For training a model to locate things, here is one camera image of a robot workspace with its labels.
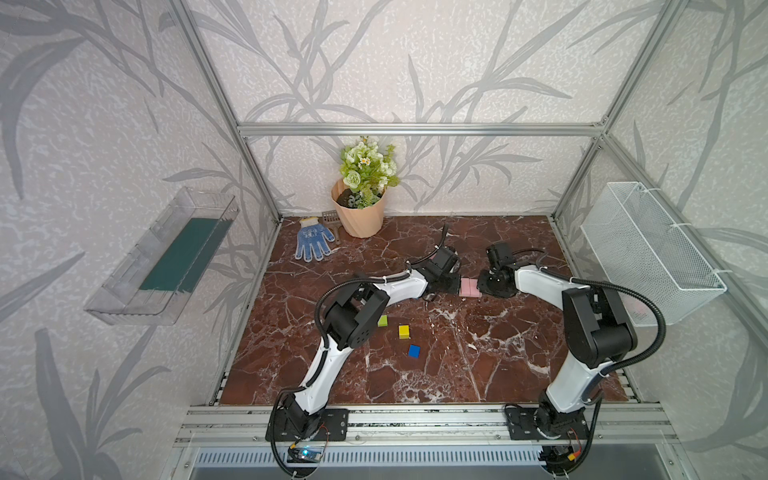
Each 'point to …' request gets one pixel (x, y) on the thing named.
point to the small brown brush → (331, 220)
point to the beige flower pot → (354, 222)
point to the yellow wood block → (404, 332)
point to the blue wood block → (414, 351)
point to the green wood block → (383, 321)
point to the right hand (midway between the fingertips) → (483, 277)
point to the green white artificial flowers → (365, 169)
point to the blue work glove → (311, 240)
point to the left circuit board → (303, 455)
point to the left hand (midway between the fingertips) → (461, 275)
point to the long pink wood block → (465, 287)
